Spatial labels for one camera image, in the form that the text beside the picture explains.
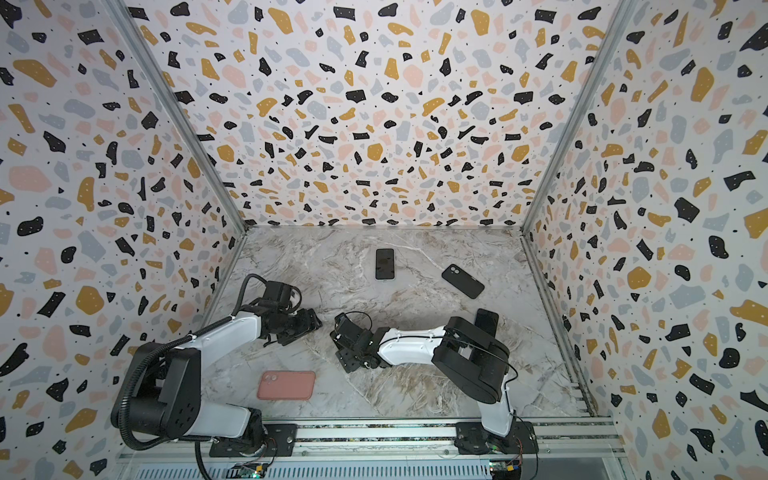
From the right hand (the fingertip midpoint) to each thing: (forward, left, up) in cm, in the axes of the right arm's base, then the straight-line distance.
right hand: (344, 349), depth 87 cm
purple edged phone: (+33, -10, -1) cm, 34 cm away
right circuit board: (-28, -42, -3) cm, 51 cm away
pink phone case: (-9, +15, -3) cm, 18 cm away
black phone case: (+27, -38, -4) cm, 47 cm away
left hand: (+7, +10, +3) cm, 12 cm away
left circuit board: (-29, +19, -2) cm, 35 cm away
